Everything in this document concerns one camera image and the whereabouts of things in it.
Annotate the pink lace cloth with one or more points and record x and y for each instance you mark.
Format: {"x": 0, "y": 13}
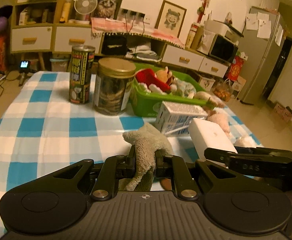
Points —
{"x": 112, "y": 27}

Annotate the red gift bag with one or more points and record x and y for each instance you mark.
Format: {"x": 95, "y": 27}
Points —
{"x": 235, "y": 68}

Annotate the wooden shelf unit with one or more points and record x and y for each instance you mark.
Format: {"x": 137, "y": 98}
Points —
{"x": 34, "y": 13}

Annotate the framed cartoon girl picture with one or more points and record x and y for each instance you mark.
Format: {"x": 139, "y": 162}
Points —
{"x": 170, "y": 19}

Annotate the green plastic basket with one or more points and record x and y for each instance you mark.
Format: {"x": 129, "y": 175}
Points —
{"x": 148, "y": 104}

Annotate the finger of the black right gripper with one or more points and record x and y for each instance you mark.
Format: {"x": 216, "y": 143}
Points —
{"x": 220, "y": 156}

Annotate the tall green drink can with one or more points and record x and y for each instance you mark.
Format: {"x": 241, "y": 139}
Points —
{"x": 82, "y": 57}

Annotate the grey plush toy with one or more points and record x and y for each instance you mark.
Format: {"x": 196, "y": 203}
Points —
{"x": 146, "y": 140}

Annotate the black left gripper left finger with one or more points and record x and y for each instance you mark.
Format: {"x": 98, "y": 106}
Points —
{"x": 127, "y": 165}

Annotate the framed cat picture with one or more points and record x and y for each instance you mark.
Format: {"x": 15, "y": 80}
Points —
{"x": 107, "y": 9}

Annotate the white desk fan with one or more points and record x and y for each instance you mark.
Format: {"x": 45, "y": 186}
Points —
{"x": 85, "y": 5}

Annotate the blue white checkered tablecloth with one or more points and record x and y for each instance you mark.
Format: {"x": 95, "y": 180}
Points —
{"x": 41, "y": 132}

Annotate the silver refrigerator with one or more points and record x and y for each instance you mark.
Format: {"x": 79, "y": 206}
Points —
{"x": 262, "y": 41}

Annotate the red white santa plush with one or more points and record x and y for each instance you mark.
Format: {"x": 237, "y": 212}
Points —
{"x": 160, "y": 78}

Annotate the white storage box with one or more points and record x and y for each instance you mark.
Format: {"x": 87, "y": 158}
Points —
{"x": 205, "y": 81}

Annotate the pink plush toy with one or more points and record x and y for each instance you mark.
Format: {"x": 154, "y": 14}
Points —
{"x": 220, "y": 117}

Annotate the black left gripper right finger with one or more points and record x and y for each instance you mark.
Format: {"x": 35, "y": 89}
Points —
{"x": 168, "y": 165}

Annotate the wooden tv cabinet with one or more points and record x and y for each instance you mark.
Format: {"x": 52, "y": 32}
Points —
{"x": 61, "y": 37}

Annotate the white rolled cloth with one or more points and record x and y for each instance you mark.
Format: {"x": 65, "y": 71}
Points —
{"x": 245, "y": 141}

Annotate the white blue milk carton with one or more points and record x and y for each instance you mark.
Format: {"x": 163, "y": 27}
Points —
{"x": 174, "y": 118}

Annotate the white foam sponge block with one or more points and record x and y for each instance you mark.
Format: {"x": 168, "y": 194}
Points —
{"x": 206, "y": 134}

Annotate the clear jar gold lid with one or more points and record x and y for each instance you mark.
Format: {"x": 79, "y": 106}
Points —
{"x": 113, "y": 85}

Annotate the bag of oranges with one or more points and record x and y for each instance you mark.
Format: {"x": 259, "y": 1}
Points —
{"x": 223, "y": 90}

